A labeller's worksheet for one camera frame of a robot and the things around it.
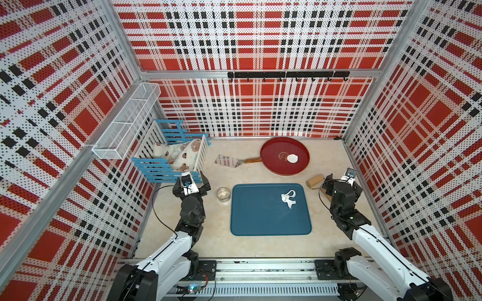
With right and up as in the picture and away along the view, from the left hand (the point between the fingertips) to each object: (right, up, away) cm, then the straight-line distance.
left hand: (193, 174), depth 80 cm
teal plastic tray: (+29, -19, +11) cm, 36 cm away
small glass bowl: (+11, -12, +16) cm, 23 cm away
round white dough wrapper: (+50, +6, +31) cm, 59 cm away
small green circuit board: (+1, -43, -11) cm, 44 cm away
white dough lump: (+42, -14, +13) cm, 46 cm away
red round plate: (+39, +10, +34) cm, 53 cm away
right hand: (+65, -2, 0) cm, 65 cm away
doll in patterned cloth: (-14, +8, +24) cm, 29 cm away
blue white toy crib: (-28, +23, +34) cm, 50 cm away
